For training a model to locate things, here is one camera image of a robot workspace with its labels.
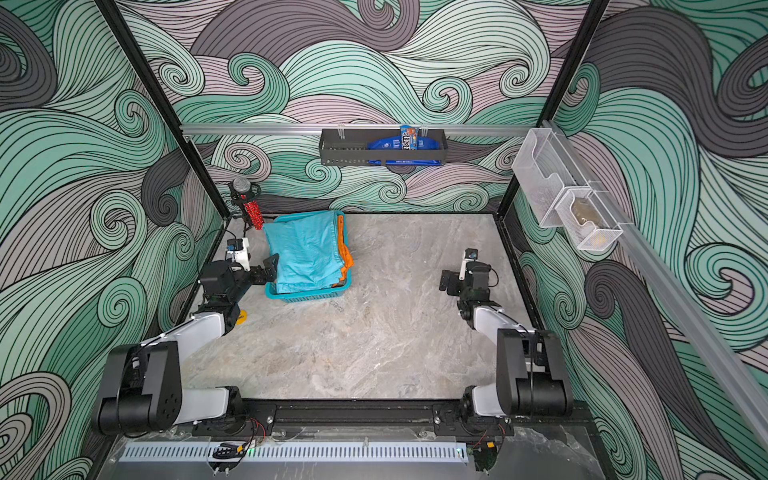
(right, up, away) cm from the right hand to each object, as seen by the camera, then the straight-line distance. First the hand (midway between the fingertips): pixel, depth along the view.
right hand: (464, 275), depth 93 cm
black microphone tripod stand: (-71, +24, 0) cm, 75 cm away
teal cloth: (-51, +7, +3) cm, 51 cm away
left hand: (-62, +8, -6) cm, 63 cm away
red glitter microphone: (-71, +28, 0) cm, 76 cm away
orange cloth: (-37, +6, 0) cm, 38 cm away
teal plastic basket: (-47, -6, -1) cm, 48 cm away
